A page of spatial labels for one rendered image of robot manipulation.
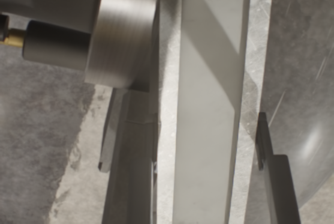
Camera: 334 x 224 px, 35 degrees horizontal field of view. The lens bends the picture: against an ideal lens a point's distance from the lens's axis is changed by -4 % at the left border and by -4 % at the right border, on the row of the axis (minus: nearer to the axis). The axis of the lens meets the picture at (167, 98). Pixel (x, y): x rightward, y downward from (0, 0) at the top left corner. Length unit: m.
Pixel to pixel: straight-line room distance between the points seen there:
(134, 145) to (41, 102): 1.22
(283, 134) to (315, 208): 1.91
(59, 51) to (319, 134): 0.69
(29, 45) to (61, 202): 1.28
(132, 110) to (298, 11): 0.30
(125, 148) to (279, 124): 0.26
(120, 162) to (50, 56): 0.46
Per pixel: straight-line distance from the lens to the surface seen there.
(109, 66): 0.52
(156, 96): 0.36
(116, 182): 0.55
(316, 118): 0.33
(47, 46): 0.97
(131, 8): 0.46
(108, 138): 0.82
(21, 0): 0.56
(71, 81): 1.68
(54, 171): 2.03
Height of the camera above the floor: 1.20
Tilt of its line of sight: 45 degrees down
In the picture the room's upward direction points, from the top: 179 degrees counter-clockwise
